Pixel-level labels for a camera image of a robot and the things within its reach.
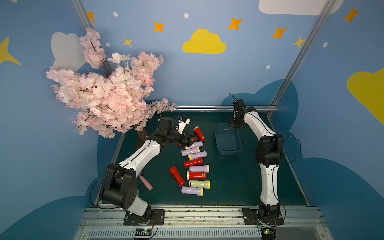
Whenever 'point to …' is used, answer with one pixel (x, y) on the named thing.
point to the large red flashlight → (179, 179)
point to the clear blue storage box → (227, 139)
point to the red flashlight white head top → (197, 129)
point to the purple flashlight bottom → (198, 191)
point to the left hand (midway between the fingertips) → (193, 133)
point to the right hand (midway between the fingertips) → (236, 123)
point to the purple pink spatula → (149, 187)
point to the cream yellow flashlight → (205, 184)
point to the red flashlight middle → (198, 161)
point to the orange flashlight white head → (196, 175)
